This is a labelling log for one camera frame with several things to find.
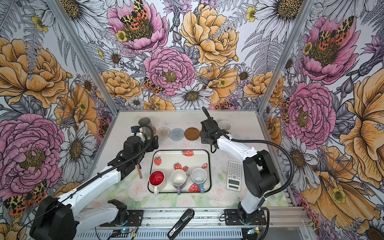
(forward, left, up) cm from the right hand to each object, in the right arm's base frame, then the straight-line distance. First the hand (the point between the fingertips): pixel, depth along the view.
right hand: (208, 140), depth 92 cm
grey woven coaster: (+13, +21, -11) cm, 27 cm away
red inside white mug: (-19, +30, -8) cm, 37 cm away
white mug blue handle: (-19, +6, -7) cm, 21 cm away
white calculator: (-18, -14, -10) cm, 25 cm away
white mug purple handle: (-19, +18, -10) cm, 27 cm away
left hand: (-4, +32, +6) cm, 33 cm away
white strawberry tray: (-7, +25, -10) cm, 28 cm away
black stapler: (-39, +12, -5) cm, 41 cm away
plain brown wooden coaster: (+13, +10, -10) cm, 19 cm away
